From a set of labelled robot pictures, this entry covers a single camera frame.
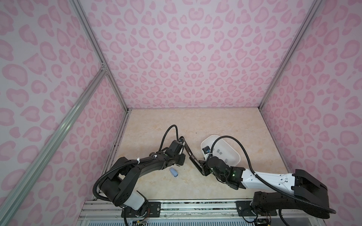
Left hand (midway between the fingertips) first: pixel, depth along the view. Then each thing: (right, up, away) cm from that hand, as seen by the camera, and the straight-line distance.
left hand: (183, 155), depth 90 cm
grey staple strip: (+23, +2, +5) cm, 24 cm away
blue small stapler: (-6, -9, -6) cm, 12 cm away
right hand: (+10, -1, -9) cm, 14 cm away
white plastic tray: (+27, +3, +5) cm, 27 cm away
